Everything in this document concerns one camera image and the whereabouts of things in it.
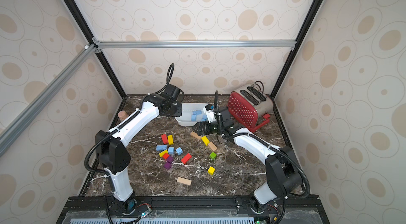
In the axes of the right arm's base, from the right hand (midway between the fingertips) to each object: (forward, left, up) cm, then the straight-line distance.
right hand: (205, 124), depth 85 cm
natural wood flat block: (-25, +10, -15) cm, 31 cm away
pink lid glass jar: (+7, +51, -3) cm, 51 cm away
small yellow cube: (-19, -4, -14) cm, 24 cm away
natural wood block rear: (+1, +7, -14) cm, 16 cm away
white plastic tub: (+19, +12, -15) cm, 27 cm away
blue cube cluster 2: (-10, +20, -13) cm, 26 cm away
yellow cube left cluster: (-11, +25, -14) cm, 31 cm away
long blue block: (+20, +7, -14) cm, 26 cm away
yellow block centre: (-1, 0, -15) cm, 15 cm away
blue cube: (+15, +10, -14) cm, 23 cm away
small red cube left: (-13, +22, -13) cm, 29 cm away
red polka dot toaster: (+13, -26, +1) cm, 29 cm away
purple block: (-17, +20, -15) cm, 31 cm away
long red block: (-13, +11, -16) cm, 23 cm away
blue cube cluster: (-10, +15, -13) cm, 22 cm away
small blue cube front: (+14, +2, -13) cm, 19 cm away
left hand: (+6, +13, +4) cm, 15 cm away
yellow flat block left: (-2, +22, -14) cm, 26 cm away
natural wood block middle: (-6, -4, -14) cm, 16 cm away
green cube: (-11, -4, -14) cm, 18 cm away
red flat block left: (-2, +25, -14) cm, 29 cm away
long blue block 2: (-8, +26, -14) cm, 31 cm away
